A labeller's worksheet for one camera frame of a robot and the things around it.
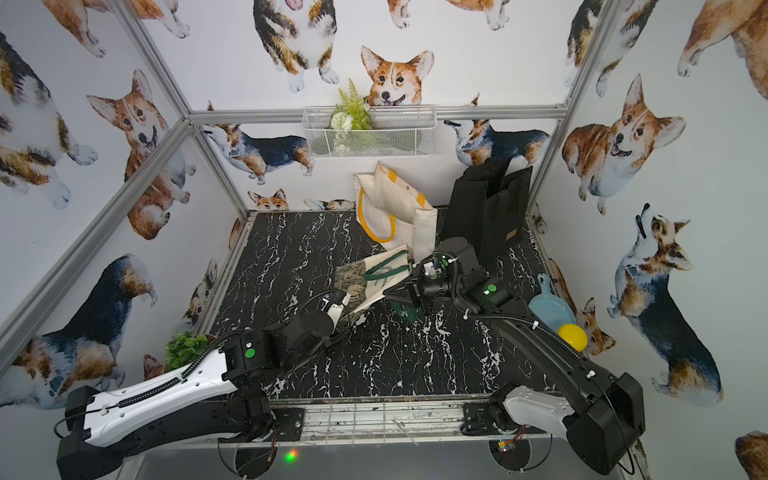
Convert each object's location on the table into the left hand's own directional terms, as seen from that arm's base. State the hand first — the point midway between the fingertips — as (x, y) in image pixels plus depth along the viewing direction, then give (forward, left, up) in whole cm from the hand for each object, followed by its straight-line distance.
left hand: (353, 323), depth 72 cm
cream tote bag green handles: (+16, -1, -8) cm, 18 cm away
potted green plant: (-5, +39, -2) cm, 39 cm away
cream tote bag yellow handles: (+34, -10, +2) cm, 36 cm away
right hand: (+2, -7, +12) cm, 14 cm away
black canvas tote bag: (+30, -36, +7) cm, 47 cm away
